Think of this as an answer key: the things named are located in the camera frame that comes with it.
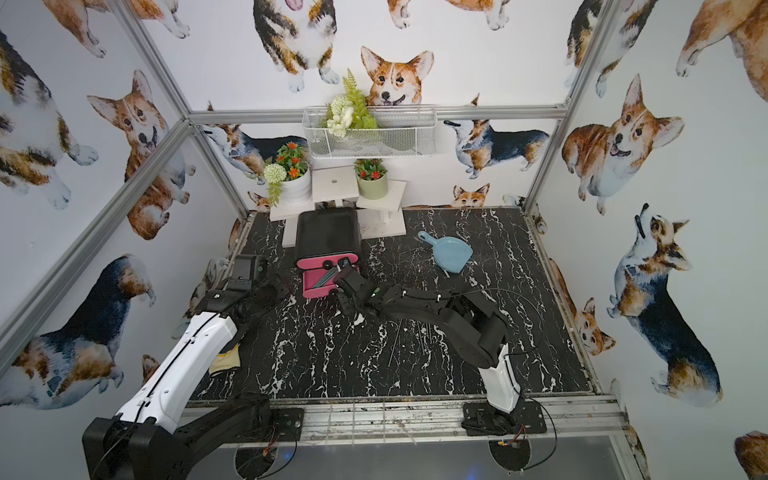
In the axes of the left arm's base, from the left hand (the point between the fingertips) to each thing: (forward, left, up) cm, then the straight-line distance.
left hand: (286, 280), depth 82 cm
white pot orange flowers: (+31, +3, +10) cm, 33 cm away
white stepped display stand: (+32, -11, +6) cm, 34 cm away
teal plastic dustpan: (+19, -49, -16) cm, 55 cm away
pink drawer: (+6, -3, -9) cm, 11 cm away
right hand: (0, -14, -8) cm, 16 cm away
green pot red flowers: (+33, -23, +8) cm, 41 cm away
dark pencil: (+6, -9, -8) cm, 14 cm away
